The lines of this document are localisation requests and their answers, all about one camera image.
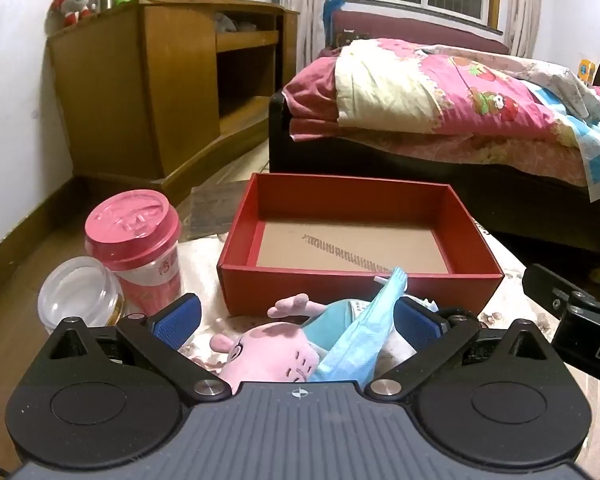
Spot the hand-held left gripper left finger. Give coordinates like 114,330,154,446
47,294,232,401

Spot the dark pink blanket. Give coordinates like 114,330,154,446
282,46,346,143

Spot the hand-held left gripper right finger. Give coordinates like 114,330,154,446
362,296,551,401

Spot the beige curtain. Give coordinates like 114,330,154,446
497,0,546,58
279,0,331,68

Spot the wooden cabinet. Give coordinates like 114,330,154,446
47,0,301,193

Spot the dark patterned pillow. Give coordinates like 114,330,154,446
335,27,376,48

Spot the pink lidded drink cup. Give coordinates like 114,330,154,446
84,189,185,318

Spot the blue face mask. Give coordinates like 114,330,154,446
312,267,408,383

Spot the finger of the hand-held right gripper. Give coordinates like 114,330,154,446
521,262,600,318

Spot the dark wooden bed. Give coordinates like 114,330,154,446
269,10,600,266

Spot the blue bag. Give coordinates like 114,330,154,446
324,0,351,51

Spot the red white snowman doll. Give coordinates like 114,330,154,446
51,0,96,28

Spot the clear plastic jar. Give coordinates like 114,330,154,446
36,256,126,336

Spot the grey cloth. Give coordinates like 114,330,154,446
212,11,258,33

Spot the pink cartoon printed quilt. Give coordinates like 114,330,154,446
334,39,591,148

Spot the red cardboard box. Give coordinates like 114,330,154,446
216,172,505,317

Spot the pink pig plush toy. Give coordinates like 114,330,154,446
209,296,396,386

